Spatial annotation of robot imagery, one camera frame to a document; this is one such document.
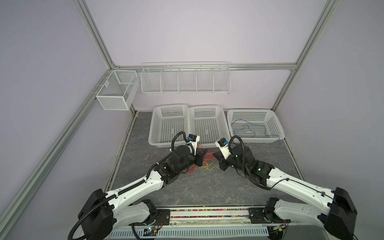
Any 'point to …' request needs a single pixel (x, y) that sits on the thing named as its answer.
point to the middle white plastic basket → (208, 122)
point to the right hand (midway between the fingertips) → (214, 154)
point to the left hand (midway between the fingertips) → (207, 152)
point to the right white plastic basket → (266, 117)
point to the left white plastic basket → (167, 121)
